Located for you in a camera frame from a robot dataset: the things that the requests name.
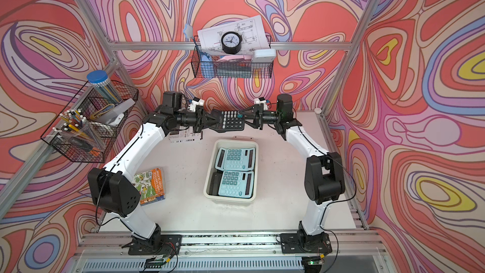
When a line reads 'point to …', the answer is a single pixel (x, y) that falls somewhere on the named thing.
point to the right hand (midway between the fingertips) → (240, 119)
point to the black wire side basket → (93, 105)
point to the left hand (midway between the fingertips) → (219, 119)
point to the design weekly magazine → (185, 134)
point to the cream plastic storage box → (209, 167)
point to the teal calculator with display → (237, 184)
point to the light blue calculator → (235, 158)
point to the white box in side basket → (115, 115)
